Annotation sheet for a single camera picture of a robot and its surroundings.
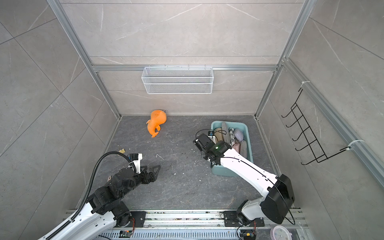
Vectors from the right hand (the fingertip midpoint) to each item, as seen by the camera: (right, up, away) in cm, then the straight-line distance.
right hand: (210, 153), depth 80 cm
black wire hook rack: (+44, +10, -13) cm, 47 cm away
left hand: (-28, -5, -6) cm, 29 cm away
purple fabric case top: (+16, +10, +3) cm, 20 cm away
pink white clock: (+32, -35, -11) cm, 49 cm away
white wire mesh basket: (-20, +47, +21) cm, 55 cm away
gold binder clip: (-58, -2, +20) cm, 61 cm away
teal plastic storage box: (+7, -12, +9) cm, 17 cm away
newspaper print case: (+14, +9, +8) cm, 18 cm away
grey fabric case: (+10, +11, +8) cm, 17 cm away
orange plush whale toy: (-36, +22, +30) cm, 52 cm away
